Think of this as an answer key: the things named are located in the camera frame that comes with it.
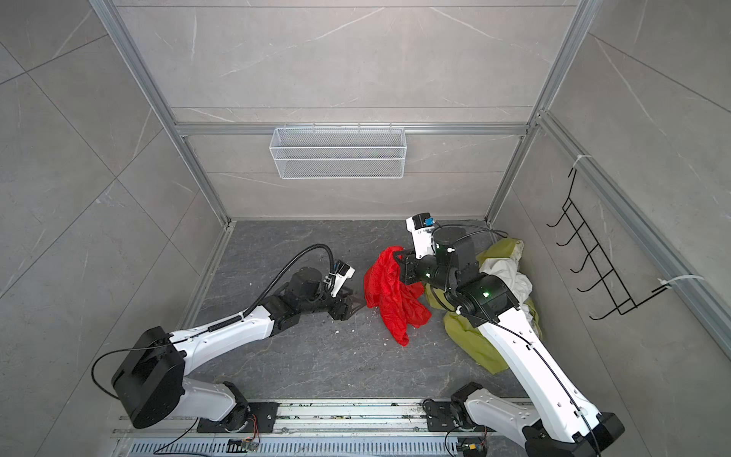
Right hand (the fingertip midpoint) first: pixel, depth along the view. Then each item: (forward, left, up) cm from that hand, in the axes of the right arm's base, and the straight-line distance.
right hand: (394, 251), depth 67 cm
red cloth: (-6, -2, -17) cm, 18 cm away
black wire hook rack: (-14, -47, -1) cm, 49 cm away
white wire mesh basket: (+49, +17, -4) cm, 52 cm away
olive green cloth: (-10, -22, -28) cm, 37 cm away
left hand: (-1, +9, -17) cm, 20 cm away
